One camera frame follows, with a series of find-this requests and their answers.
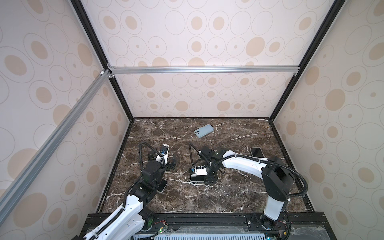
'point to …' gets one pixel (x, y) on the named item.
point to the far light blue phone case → (203, 131)
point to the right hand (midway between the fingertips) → (206, 174)
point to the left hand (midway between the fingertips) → (169, 148)
